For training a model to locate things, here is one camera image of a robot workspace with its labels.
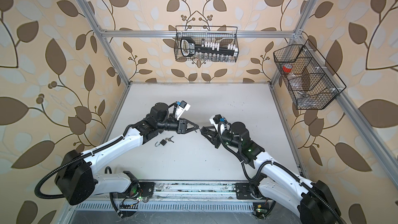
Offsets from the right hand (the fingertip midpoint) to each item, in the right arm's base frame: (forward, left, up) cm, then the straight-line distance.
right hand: (204, 131), depth 74 cm
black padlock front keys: (+4, +24, -19) cm, 31 cm away
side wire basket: (+17, -52, +15) cm, 57 cm away
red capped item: (+33, -48, +11) cm, 59 cm away
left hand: (0, +3, +4) cm, 5 cm away
